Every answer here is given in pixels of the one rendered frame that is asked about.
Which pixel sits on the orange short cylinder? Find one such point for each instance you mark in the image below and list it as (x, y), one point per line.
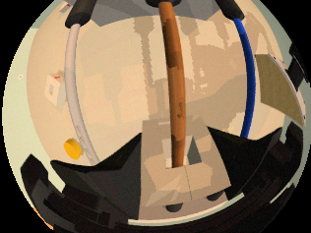
(73, 149)

